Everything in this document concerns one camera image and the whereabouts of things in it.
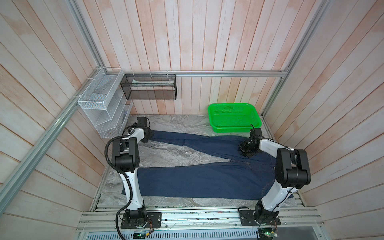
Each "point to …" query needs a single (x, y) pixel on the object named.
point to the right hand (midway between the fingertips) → (238, 148)
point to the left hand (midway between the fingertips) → (151, 135)
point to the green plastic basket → (233, 117)
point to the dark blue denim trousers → (241, 176)
